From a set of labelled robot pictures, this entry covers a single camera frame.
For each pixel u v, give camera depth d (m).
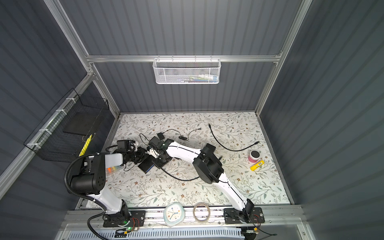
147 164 0.91
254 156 0.90
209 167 0.59
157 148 0.74
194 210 0.76
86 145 0.69
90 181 0.47
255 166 0.89
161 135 1.05
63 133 0.72
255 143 1.02
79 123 0.74
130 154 0.85
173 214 0.72
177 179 0.87
